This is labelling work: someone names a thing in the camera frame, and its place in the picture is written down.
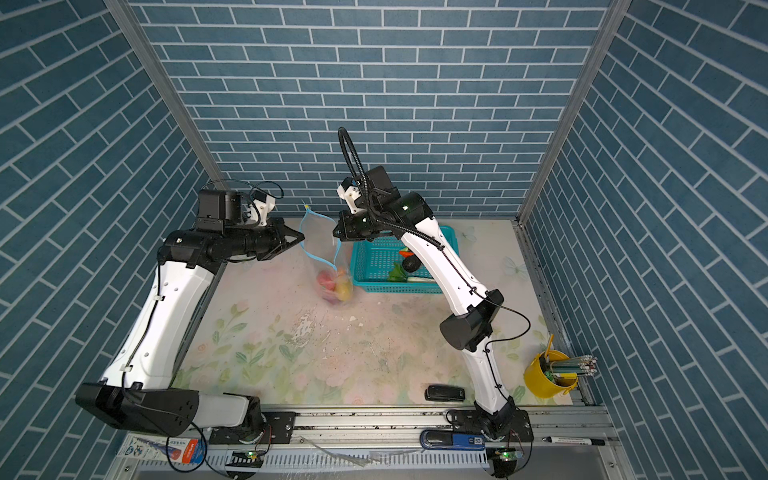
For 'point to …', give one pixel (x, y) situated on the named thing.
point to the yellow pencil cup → (550, 374)
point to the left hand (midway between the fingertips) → (305, 234)
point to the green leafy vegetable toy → (397, 274)
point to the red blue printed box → (168, 449)
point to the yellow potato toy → (344, 290)
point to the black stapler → (451, 393)
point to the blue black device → (447, 440)
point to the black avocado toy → (411, 263)
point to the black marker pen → (576, 441)
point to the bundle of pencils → (585, 365)
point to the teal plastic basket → (370, 261)
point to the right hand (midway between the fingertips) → (329, 230)
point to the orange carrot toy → (406, 254)
